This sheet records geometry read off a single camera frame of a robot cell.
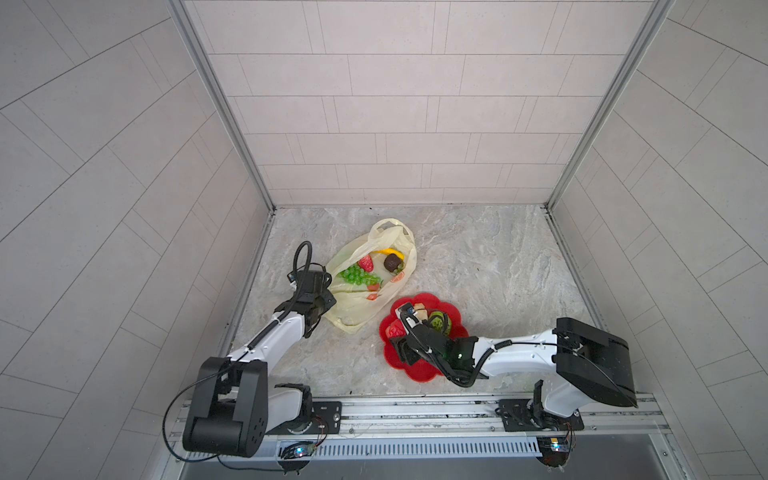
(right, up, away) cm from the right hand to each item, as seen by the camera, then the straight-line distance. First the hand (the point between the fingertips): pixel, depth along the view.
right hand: (396, 340), depth 81 cm
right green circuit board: (+37, -19, -13) cm, 43 cm away
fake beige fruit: (+7, +7, +3) cm, 10 cm away
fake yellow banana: (-2, +23, +16) cm, 28 cm away
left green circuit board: (-22, -18, -16) cm, 33 cm away
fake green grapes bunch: (-13, +16, +13) cm, 24 cm away
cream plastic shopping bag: (-12, +9, +5) cm, 16 cm away
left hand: (-20, +12, +9) cm, 24 cm away
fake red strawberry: (-10, +19, +15) cm, 27 cm away
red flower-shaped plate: (+7, -7, -3) cm, 10 cm away
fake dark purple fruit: (-1, +20, +15) cm, 25 cm away
